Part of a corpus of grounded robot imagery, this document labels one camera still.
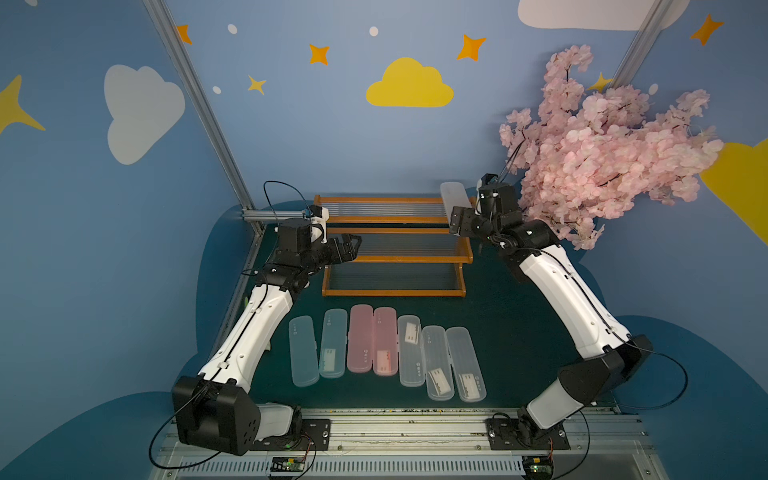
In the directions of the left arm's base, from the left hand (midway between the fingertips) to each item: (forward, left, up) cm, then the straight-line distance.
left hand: (347, 236), depth 78 cm
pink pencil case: (-16, -3, -30) cm, 34 cm away
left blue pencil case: (-20, +14, -29) cm, 37 cm away
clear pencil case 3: (-26, -35, -28) cm, 52 cm away
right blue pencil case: (-16, +5, -30) cm, 34 cm away
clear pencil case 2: (-28, -27, -28) cm, 48 cm away
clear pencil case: (-19, -19, -29) cm, 40 cm away
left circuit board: (-48, +12, -31) cm, 58 cm away
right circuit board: (-47, -50, -32) cm, 76 cm away
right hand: (+5, -33, +5) cm, 34 cm away
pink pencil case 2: (-15, -11, -33) cm, 37 cm away
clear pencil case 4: (+19, -31, 0) cm, 36 cm away
